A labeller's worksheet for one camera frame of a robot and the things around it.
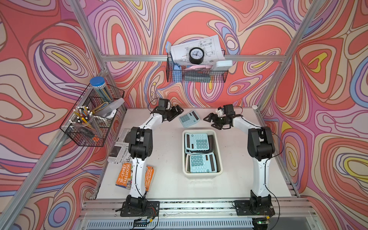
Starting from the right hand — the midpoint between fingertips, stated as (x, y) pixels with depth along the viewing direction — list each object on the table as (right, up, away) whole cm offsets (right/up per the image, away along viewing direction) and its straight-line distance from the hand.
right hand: (208, 124), depth 102 cm
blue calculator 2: (-13, +4, +9) cm, 16 cm away
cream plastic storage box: (+2, -15, -21) cm, 26 cm away
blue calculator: (-9, -21, -23) cm, 33 cm away
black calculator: (-1, -8, -14) cm, 16 cm away
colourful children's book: (-51, -30, -23) cm, 64 cm away
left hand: (-20, +9, 0) cm, 22 cm away
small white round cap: (+44, +15, +21) cm, 51 cm away
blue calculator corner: (-10, -10, -17) cm, 22 cm away
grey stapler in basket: (-56, +8, -30) cm, 64 cm away
